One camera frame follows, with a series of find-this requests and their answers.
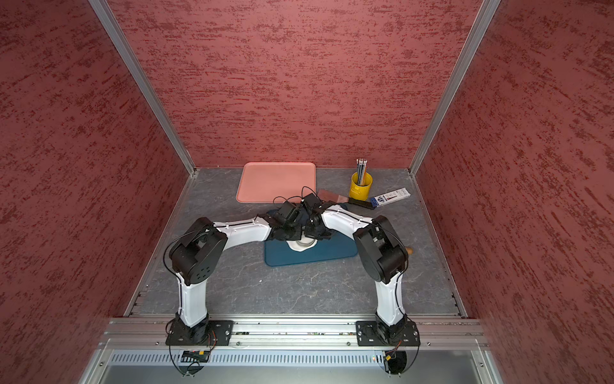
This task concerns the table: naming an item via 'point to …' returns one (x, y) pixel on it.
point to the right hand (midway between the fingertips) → (312, 239)
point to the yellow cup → (360, 192)
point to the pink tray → (273, 182)
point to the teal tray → (281, 253)
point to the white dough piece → (301, 244)
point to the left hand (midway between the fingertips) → (299, 237)
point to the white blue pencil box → (390, 197)
